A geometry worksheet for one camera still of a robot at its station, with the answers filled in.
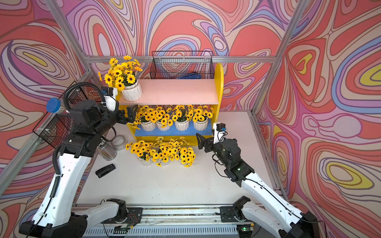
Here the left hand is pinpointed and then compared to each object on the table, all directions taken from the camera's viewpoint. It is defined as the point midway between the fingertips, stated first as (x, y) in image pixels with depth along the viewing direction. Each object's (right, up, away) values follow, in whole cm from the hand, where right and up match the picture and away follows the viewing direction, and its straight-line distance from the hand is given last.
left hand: (129, 103), depth 63 cm
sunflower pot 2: (+12, -24, +18) cm, 32 cm away
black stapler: (-23, -35, +22) cm, 48 cm away
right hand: (+33, -15, +10) cm, 38 cm away
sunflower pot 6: (+21, -5, +20) cm, 30 cm away
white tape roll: (-21, -21, +33) cm, 44 cm away
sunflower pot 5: (+11, -7, +17) cm, 22 cm away
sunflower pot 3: (+24, -25, +18) cm, 39 cm away
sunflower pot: (+1, -24, +18) cm, 30 cm away
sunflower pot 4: (+2, -5, +18) cm, 19 cm away
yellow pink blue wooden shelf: (+14, 0, +24) cm, 28 cm away
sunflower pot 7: (+32, -5, +19) cm, 38 cm away
